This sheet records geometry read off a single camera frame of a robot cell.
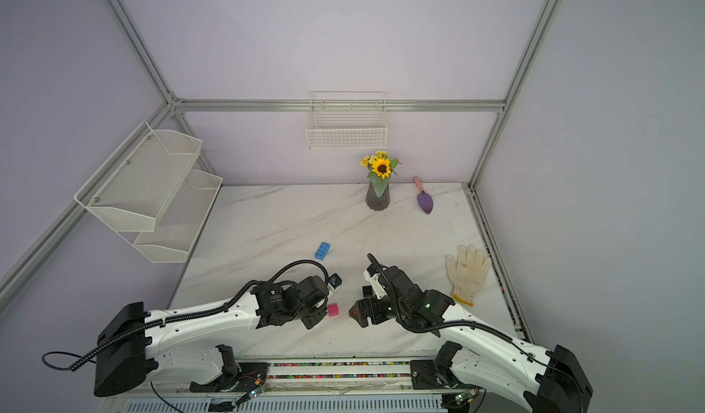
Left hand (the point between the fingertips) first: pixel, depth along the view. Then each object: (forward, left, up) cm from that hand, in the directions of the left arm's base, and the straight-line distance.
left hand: (317, 306), depth 80 cm
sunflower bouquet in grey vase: (+43, -20, +18) cm, 50 cm away
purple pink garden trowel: (+48, -39, -5) cm, 62 cm away
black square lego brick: (+7, -15, -5) cm, 17 cm away
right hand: (-2, -14, +2) cm, 15 cm away
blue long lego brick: (+22, +1, -5) cm, 23 cm away
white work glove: (+14, -50, -6) cm, 52 cm away
